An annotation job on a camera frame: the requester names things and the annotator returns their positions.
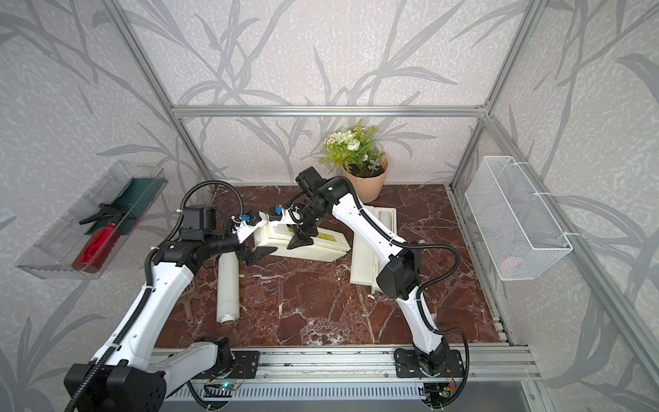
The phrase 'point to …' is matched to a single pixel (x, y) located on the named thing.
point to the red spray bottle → (99, 244)
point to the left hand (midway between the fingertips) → (266, 233)
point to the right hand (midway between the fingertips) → (287, 229)
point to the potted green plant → (363, 161)
